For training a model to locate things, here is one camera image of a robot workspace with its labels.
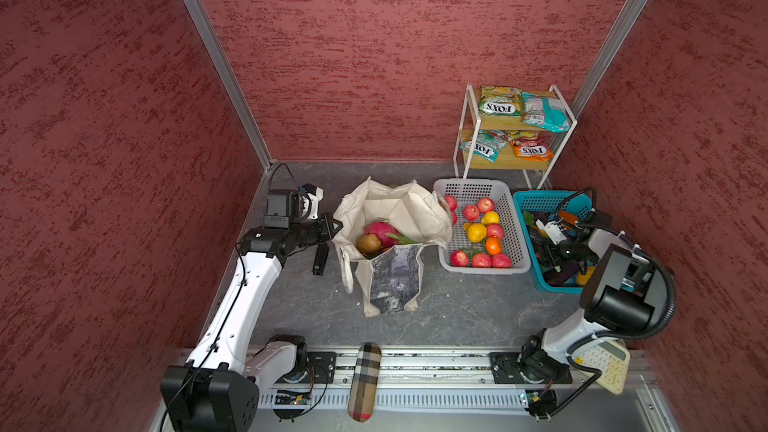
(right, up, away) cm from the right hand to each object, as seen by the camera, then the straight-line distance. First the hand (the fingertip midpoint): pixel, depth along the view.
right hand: (542, 254), depth 92 cm
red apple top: (-14, +15, +11) cm, 24 cm away
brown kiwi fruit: (-54, +4, -6) cm, 55 cm away
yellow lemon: (-20, +6, +3) cm, 21 cm away
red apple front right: (-14, -1, -4) cm, 15 cm away
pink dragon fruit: (-49, +6, -2) cm, 49 cm away
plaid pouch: (-54, -26, -22) cm, 64 cm away
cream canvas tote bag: (-48, -3, -18) cm, 51 cm away
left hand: (-61, +9, -15) cm, 63 cm away
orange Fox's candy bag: (+1, +34, +9) cm, 35 cm away
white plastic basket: (-18, +19, +22) cm, 34 cm away
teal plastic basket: (+1, +17, -7) cm, 18 cm away
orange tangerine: (-15, +3, +1) cm, 15 cm away
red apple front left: (-27, -1, -2) cm, 27 cm away
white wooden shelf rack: (-3, +43, +15) cm, 45 cm away
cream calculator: (+8, -23, -18) cm, 30 cm away
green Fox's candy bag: (-14, +36, +9) cm, 40 cm away
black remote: (-70, -2, +1) cm, 70 cm away
